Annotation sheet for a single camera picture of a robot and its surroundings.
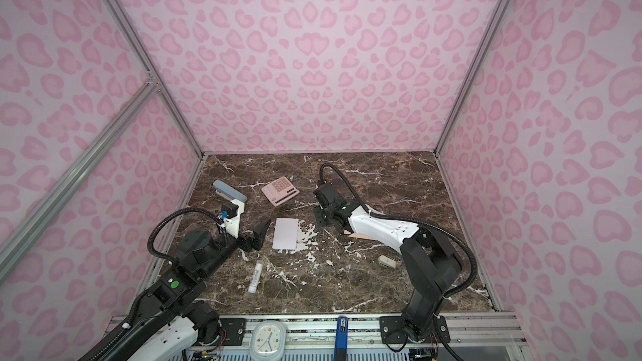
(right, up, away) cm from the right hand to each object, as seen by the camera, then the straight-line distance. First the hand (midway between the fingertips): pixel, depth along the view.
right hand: (321, 211), depth 88 cm
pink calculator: (-17, +6, +15) cm, 24 cm away
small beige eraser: (+22, -16, -5) cm, 28 cm away
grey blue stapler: (-38, +6, +13) cm, 41 cm away
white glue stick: (-22, -23, -9) cm, 32 cm away
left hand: (-17, +3, -18) cm, 25 cm away
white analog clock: (-14, -33, -19) cm, 41 cm away
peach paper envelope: (+10, -2, -27) cm, 29 cm away
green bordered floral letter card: (-14, -9, +5) cm, 17 cm away
